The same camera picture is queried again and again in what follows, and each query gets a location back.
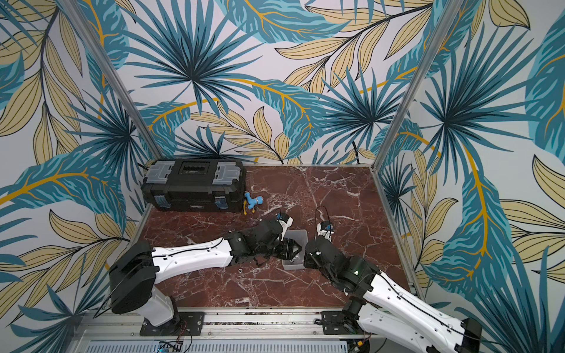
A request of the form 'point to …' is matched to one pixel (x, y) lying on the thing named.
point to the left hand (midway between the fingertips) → (296, 251)
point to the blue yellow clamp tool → (251, 202)
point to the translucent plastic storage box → (300, 236)
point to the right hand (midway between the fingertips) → (307, 250)
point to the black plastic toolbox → (210, 185)
